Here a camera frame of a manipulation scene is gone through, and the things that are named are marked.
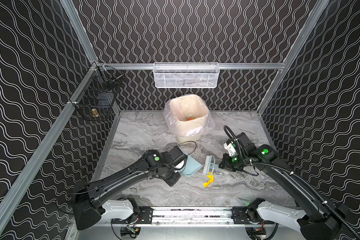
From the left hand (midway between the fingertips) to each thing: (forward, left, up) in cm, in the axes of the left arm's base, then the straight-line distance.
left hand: (177, 180), depth 70 cm
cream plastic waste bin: (+48, -4, -2) cm, 48 cm away
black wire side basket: (+45, +53, +13) cm, 70 cm away
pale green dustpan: (+10, -7, -6) cm, 14 cm away
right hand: (+7, -20, +1) cm, 21 cm away
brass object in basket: (+30, +47, +15) cm, 57 cm away
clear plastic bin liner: (+31, -17, +5) cm, 36 cm away
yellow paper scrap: (+7, -18, -15) cm, 25 cm away
